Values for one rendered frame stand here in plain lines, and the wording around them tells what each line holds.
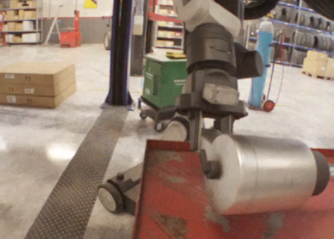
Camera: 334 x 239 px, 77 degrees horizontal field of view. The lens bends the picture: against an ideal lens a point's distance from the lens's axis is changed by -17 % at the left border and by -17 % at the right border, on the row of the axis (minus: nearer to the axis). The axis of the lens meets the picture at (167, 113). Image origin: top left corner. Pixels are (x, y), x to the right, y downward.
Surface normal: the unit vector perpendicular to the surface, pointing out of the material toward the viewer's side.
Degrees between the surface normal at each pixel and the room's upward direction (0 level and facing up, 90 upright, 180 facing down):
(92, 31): 90
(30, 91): 90
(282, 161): 41
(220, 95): 84
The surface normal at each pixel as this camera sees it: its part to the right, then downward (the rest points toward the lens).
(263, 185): 0.22, 0.05
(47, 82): 0.02, 0.37
